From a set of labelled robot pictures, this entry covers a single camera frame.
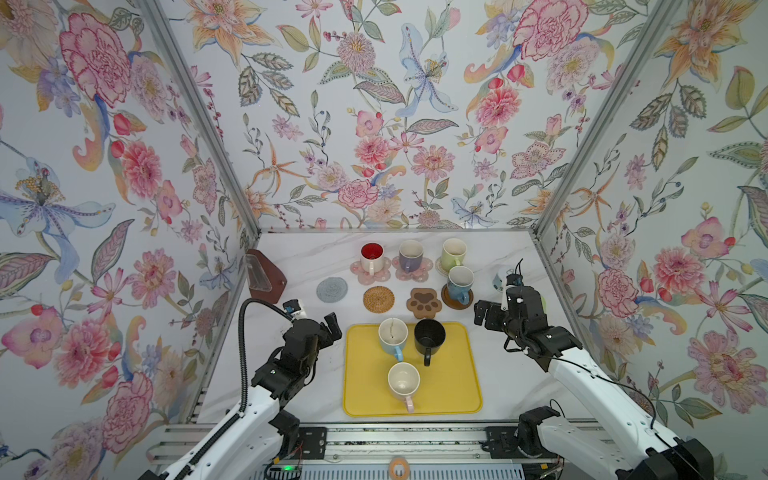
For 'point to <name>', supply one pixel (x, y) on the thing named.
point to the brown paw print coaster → (423, 303)
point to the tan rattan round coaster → (378, 299)
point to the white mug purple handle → (411, 255)
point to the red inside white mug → (372, 257)
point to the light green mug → (453, 252)
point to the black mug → (429, 336)
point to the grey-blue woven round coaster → (332, 289)
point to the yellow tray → (448, 386)
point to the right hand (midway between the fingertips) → (490, 306)
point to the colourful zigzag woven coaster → (439, 267)
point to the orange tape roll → (398, 461)
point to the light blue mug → (393, 333)
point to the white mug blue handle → (460, 282)
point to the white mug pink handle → (403, 381)
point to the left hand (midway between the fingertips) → (328, 321)
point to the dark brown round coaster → (453, 304)
